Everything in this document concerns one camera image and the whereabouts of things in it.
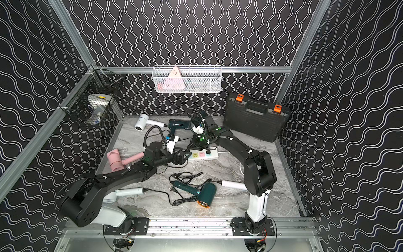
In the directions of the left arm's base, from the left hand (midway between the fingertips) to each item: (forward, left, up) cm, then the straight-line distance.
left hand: (186, 149), depth 82 cm
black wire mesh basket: (+35, +57, +15) cm, 69 cm away
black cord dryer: (-1, +4, -16) cm, 17 cm away
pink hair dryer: (-3, +42, -13) cm, 44 cm away
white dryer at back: (+31, +36, -13) cm, 49 cm away
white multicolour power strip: (+7, -9, -14) cm, 18 cm away
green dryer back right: (+45, -7, -17) cm, 48 cm away
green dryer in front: (-17, -11, -13) cm, 24 cm away
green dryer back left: (+28, +13, -12) cm, 33 cm away
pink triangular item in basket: (+31, +10, +18) cm, 38 cm away
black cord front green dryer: (-10, +1, -13) cm, 17 cm away
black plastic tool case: (+22, -40, +3) cm, 46 cm away
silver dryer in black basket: (+15, +47, +16) cm, 52 cm away
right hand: (+3, -1, -2) cm, 3 cm away
